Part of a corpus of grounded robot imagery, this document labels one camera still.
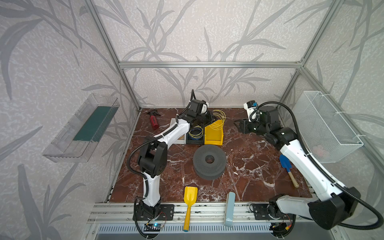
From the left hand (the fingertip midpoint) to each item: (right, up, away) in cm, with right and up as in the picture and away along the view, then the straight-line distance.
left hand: (220, 114), depth 86 cm
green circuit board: (-33, -55, -16) cm, 66 cm away
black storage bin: (-12, -17, +11) cm, 24 cm away
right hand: (+8, -1, -11) cm, 13 cm away
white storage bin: (-24, -16, +10) cm, 30 cm away
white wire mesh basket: (+42, -10, -24) cm, 49 cm away
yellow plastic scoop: (-17, -45, -8) cm, 49 cm away
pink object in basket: (+47, -18, -13) cm, 52 cm away
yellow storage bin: (-3, -12, +12) cm, 17 cm away
